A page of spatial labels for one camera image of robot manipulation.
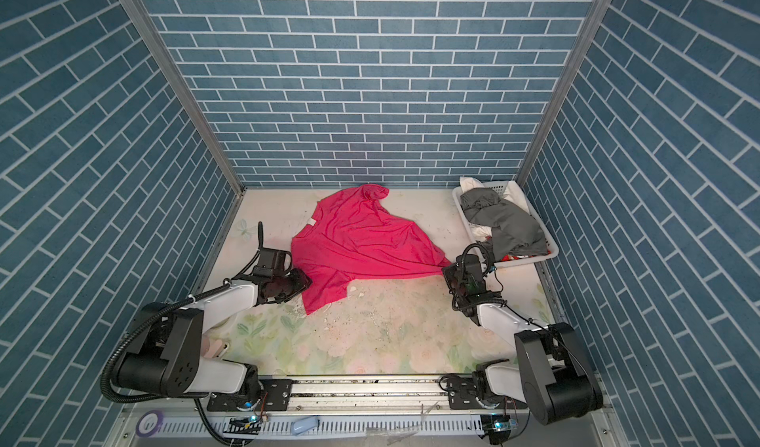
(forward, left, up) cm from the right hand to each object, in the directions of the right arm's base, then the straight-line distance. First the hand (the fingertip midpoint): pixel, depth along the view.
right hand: (443, 262), depth 92 cm
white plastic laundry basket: (+34, -22, +1) cm, 41 cm away
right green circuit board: (-41, -13, -8) cm, 43 cm away
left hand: (-8, +41, -4) cm, 42 cm away
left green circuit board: (-45, +49, -8) cm, 67 cm away
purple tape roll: (-47, +71, -6) cm, 85 cm away
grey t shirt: (+11, -23, +3) cm, 26 cm away
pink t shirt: (+13, +33, -5) cm, 35 cm away
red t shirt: (+4, -21, -1) cm, 21 cm away
